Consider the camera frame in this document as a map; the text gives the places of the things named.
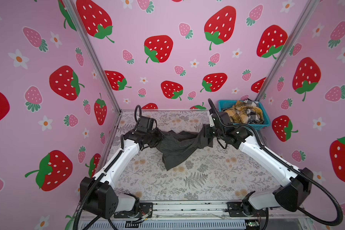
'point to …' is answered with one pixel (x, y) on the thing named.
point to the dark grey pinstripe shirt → (175, 147)
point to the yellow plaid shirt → (238, 113)
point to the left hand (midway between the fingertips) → (165, 135)
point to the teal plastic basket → (224, 104)
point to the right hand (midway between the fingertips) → (203, 127)
